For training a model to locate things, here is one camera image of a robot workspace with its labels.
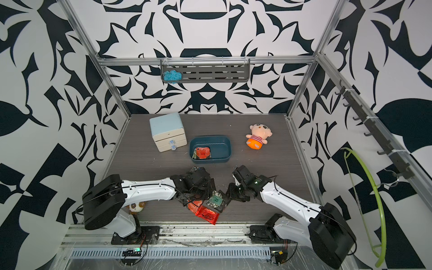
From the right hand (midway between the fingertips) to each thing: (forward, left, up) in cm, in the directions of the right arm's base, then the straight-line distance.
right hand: (225, 193), depth 82 cm
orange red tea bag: (-5, +15, -3) cm, 16 cm away
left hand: (+1, +7, -1) cm, 7 cm away
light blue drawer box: (+30, +30, +10) cm, 44 cm away
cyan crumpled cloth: (+52, +27, +30) cm, 66 cm away
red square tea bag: (+23, +12, -1) cm, 26 cm away
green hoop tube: (-26, -45, +19) cm, 56 cm away
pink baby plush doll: (+34, -22, +2) cm, 41 cm away
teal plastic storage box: (+31, +2, -4) cm, 31 cm away
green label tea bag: (+23, +17, -3) cm, 29 cm away
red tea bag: (-9, +7, -4) cm, 12 cm away
